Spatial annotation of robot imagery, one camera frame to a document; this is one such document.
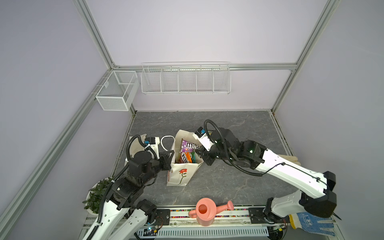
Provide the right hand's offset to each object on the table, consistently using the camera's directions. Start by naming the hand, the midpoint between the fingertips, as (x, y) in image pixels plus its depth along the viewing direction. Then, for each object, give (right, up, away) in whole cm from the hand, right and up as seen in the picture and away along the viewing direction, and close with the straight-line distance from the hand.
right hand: (197, 151), depth 66 cm
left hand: (-10, -2, +1) cm, 10 cm away
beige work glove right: (+59, -10, +27) cm, 66 cm away
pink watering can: (+4, -27, +1) cm, 27 cm away
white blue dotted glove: (+56, -36, +6) cm, 67 cm away
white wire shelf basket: (-8, +43, +31) cm, 53 cm away
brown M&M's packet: (-4, +2, -3) cm, 6 cm away
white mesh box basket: (-54, +35, +36) cm, 74 cm away
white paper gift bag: (-8, -12, +5) cm, 15 cm away
